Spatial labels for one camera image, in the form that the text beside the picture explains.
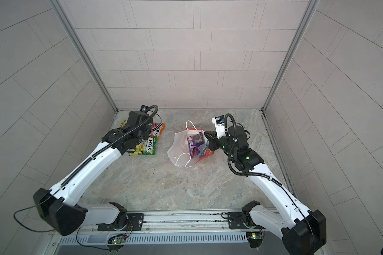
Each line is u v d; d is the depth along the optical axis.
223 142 0.63
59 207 0.36
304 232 0.36
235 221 0.71
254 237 0.69
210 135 0.66
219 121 0.61
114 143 0.47
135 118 0.53
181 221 0.73
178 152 0.86
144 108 0.64
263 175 0.47
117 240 0.64
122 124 1.05
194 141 0.87
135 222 0.71
